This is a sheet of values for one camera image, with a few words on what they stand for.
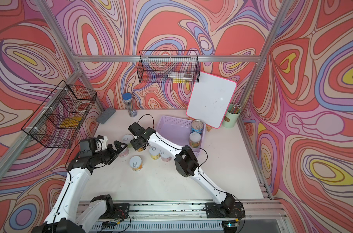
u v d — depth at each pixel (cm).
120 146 73
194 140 93
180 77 91
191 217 73
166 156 89
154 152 90
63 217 39
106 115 113
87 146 60
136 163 84
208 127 103
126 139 96
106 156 68
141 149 95
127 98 102
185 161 61
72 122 72
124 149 73
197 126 96
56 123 74
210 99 94
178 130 105
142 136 70
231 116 99
